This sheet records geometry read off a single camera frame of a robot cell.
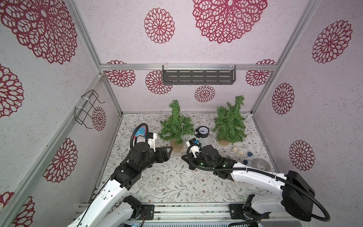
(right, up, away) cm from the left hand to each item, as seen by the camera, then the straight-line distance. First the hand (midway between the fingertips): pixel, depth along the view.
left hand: (169, 150), depth 72 cm
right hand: (+6, -4, +2) cm, 8 cm away
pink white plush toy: (-12, +8, -10) cm, 17 cm away
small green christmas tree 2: (+35, +14, +11) cm, 39 cm away
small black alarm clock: (+23, +8, +34) cm, 41 cm away
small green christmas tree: (+3, +11, +3) cm, 12 cm away
